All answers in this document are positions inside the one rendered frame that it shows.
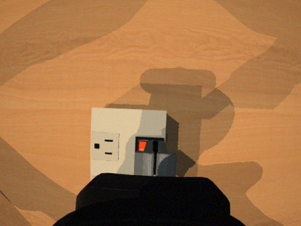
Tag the beige power strip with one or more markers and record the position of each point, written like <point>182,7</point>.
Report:
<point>116,134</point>

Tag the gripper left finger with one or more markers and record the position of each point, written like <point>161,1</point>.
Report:
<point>145,160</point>

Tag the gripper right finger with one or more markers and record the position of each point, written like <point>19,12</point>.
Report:
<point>165,162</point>

